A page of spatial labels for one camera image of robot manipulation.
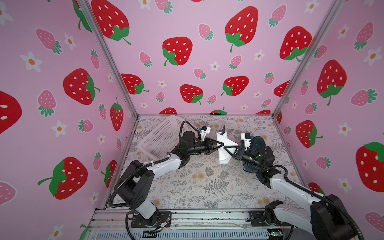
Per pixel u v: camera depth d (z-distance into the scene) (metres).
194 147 0.70
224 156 0.72
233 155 0.70
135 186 0.45
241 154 0.67
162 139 1.04
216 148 0.72
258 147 1.03
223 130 0.78
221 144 0.74
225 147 0.74
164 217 0.74
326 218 0.41
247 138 0.72
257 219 0.72
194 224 0.73
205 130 0.76
